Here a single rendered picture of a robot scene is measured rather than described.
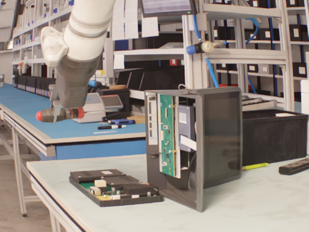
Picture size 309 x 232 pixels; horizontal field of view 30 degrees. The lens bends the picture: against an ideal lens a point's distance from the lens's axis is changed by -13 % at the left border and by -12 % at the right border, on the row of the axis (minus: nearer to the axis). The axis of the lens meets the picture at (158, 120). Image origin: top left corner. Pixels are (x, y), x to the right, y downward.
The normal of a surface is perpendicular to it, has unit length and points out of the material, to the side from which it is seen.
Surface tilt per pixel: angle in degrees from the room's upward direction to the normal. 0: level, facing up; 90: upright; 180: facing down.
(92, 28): 133
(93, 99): 29
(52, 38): 44
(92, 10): 139
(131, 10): 89
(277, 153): 90
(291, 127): 90
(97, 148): 90
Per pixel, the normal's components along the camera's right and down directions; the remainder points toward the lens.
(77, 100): 0.31, 0.75
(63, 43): 0.18, -0.65
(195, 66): 0.36, 0.09
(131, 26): -0.93, 0.09
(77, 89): 0.38, 0.48
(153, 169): -0.14, 0.11
